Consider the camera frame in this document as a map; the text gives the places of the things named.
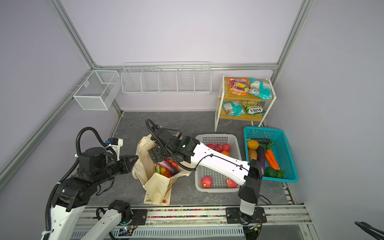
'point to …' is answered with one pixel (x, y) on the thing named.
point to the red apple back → (231, 183)
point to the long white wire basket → (165, 78)
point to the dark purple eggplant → (261, 157)
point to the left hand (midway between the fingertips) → (137, 160)
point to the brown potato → (252, 154)
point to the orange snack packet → (238, 86)
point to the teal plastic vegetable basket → (281, 148)
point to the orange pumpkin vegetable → (167, 174)
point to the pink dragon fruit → (158, 169)
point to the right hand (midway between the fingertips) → (158, 150)
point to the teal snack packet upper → (261, 89)
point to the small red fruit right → (227, 147)
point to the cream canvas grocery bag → (156, 186)
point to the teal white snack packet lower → (233, 108)
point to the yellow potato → (253, 144)
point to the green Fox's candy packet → (253, 107)
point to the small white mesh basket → (100, 90)
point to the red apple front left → (206, 182)
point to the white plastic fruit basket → (212, 180)
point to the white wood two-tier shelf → (224, 95)
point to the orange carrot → (271, 159)
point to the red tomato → (173, 163)
